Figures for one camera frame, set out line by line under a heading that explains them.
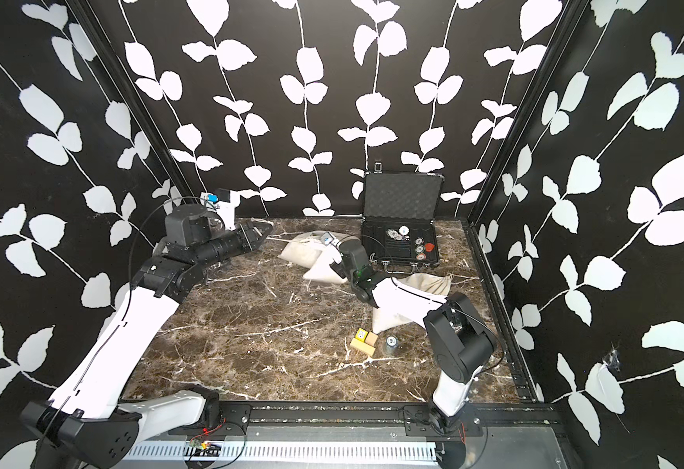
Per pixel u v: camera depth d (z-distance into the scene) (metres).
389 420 0.75
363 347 0.86
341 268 0.80
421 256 1.07
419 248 1.10
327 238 0.76
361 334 0.87
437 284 0.88
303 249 0.99
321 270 0.92
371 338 0.86
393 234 1.15
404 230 1.15
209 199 0.58
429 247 1.11
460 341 0.47
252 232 0.59
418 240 1.11
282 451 0.70
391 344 0.81
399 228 1.15
